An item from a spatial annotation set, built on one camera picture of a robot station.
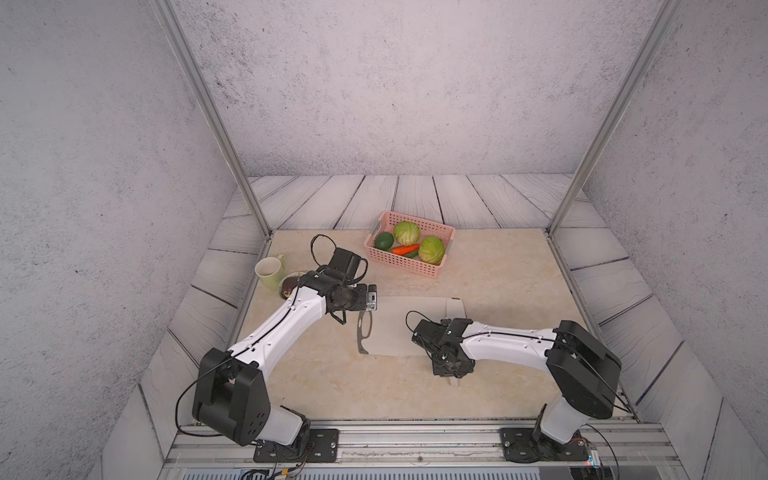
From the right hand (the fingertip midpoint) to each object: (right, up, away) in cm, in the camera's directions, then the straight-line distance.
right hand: (447, 371), depth 84 cm
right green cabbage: (-2, +34, +20) cm, 39 cm away
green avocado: (-18, +38, +28) cm, 50 cm away
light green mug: (-55, +27, +14) cm, 63 cm away
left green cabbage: (-10, +40, +27) cm, 49 cm away
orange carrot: (-10, +34, +28) cm, 45 cm away
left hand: (-22, +20, 0) cm, 30 cm away
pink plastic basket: (-17, +46, +35) cm, 60 cm away
